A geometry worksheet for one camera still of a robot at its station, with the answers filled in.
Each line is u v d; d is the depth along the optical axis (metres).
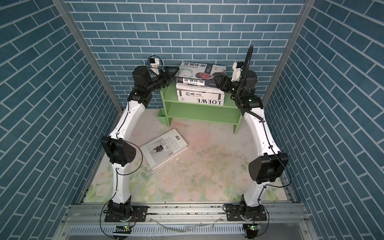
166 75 0.69
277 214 0.76
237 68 0.65
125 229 0.72
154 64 0.72
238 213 0.74
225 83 0.65
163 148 0.94
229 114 1.02
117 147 0.54
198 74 0.79
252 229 0.71
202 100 0.85
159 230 0.77
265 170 0.46
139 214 0.73
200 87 0.80
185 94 0.83
